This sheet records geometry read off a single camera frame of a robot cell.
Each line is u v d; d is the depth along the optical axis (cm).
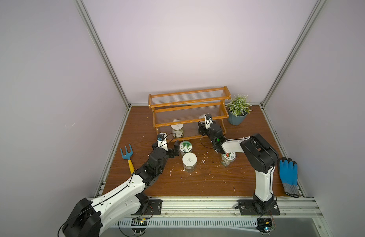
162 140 67
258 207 64
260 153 53
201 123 93
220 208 74
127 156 92
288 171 85
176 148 72
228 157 82
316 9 71
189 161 79
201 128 88
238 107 95
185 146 87
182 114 95
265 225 68
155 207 73
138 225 72
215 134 76
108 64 94
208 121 82
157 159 58
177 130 93
